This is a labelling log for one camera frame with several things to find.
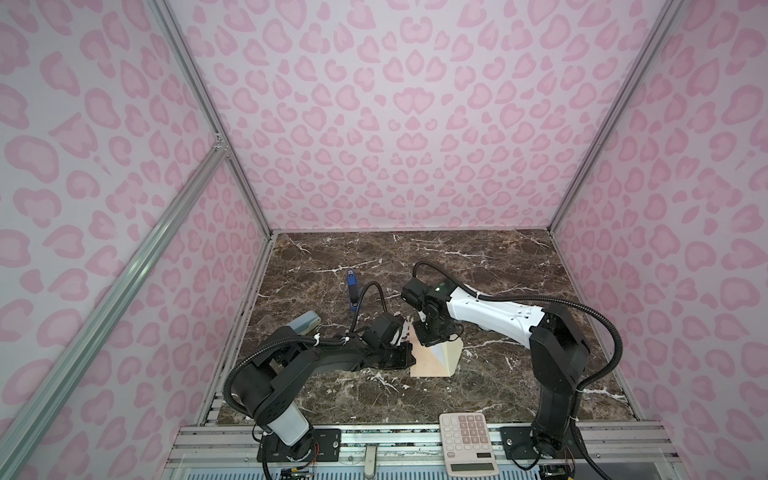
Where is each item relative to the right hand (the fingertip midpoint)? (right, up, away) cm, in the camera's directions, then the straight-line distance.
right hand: (429, 341), depth 84 cm
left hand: (-3, -6, +2) cm, 7 cm away
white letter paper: (+5, -5, +4) cm, 9 cm away
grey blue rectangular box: (-37, +3, +7) cm, 38 cm away
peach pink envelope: (0, -7, +2) cm, 8 cm away
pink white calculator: (+8, -22, -12) cm, 26 cm away
